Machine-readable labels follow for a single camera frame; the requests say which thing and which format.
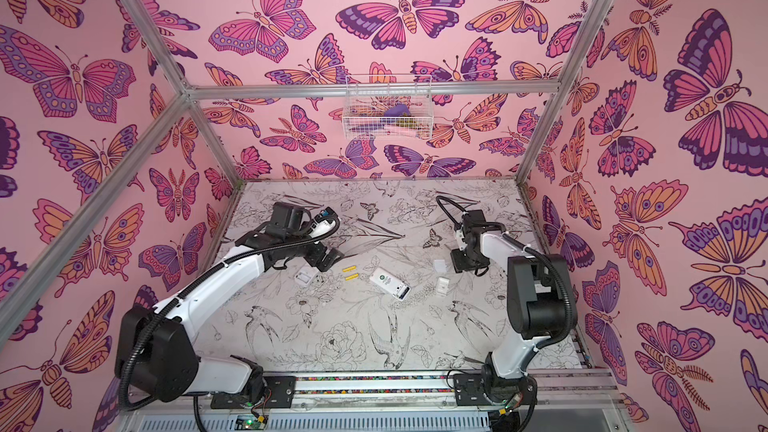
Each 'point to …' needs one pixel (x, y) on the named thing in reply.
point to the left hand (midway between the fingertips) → (332, 240)
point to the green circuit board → (251, 422)
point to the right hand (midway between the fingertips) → (466, 261)
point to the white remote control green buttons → (306, 274)
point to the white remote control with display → (390, 283)
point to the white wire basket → (367, 96)
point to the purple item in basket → (397, 110)
